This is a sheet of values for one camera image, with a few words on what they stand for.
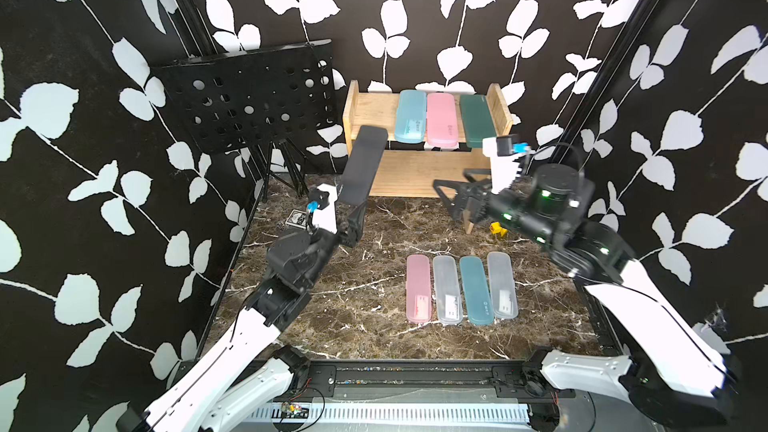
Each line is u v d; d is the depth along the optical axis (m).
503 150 0.45
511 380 0.73
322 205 0.53
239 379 0.46
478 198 0.46
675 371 0.37
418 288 0.90
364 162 0.67
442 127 0.70
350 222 0.58
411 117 0.73
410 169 0.93
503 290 0.91
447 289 0.90
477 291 0.89
